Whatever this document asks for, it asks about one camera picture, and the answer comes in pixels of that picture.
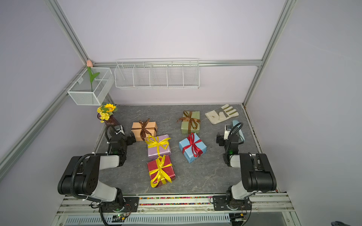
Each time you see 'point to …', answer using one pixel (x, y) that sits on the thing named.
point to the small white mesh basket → (93, 87)
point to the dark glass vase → (111, 120)
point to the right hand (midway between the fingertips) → (225, 131)
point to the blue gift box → (192, 147)
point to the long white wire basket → (157, 73)
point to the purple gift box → (152, 151)
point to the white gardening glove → (225, 112)
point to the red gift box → (153, 165)
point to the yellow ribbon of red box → (162, 175)
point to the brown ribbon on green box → (193, 122)
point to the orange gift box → (141, 130)
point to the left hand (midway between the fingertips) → (125, 133)
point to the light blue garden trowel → (234, 123)
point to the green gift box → (185, 124)
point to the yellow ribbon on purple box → (153, 142)
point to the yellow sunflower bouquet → (105, 111)
